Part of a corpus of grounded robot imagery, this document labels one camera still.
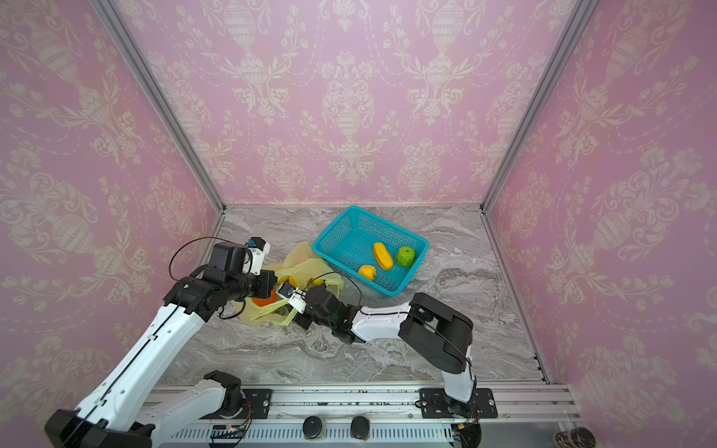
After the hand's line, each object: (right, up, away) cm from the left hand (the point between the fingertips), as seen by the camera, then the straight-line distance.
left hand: (278, 280), depth 76 cm
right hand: (+2, -7, +6) cm, 9 cm away
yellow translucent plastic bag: (+5, +3, +5) cm, 8 cm away
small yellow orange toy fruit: (+24, 0, +19) cm, 31 cm away
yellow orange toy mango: (+30, +5, +24) cm, 39 cm away
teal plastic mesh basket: (+27, +7, +30) cm, 40 cm away
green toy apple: (+38, +5, +22) cm, 44 cm away
